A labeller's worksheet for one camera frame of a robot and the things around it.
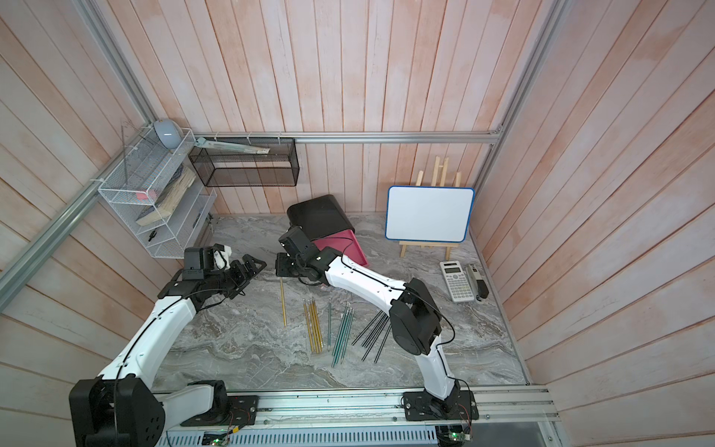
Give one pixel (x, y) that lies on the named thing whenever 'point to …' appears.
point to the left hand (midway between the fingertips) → (259, 274)
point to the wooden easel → (439, 179)
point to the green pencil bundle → (344, 335)
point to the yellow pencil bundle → (313, 325)
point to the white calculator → (457, 281)
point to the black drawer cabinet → (321, 217)
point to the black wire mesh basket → (220, 168)
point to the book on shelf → (168, 197)
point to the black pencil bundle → (373, 336)
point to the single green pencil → (329, 325)
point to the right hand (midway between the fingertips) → (276, 266)
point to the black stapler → (480, 288)
